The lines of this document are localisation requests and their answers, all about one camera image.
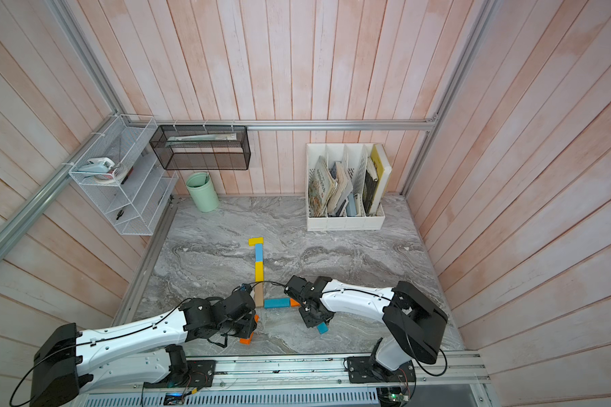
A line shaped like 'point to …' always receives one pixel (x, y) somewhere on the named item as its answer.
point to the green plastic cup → (204, 194)
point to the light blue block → (259, 253)
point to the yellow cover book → (379, 152)
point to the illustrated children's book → (322, 184)
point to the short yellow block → (253, 241)
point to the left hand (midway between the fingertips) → (247, 331)
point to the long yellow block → (259, 271)
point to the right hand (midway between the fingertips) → (317, 327)
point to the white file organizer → (339, 179)
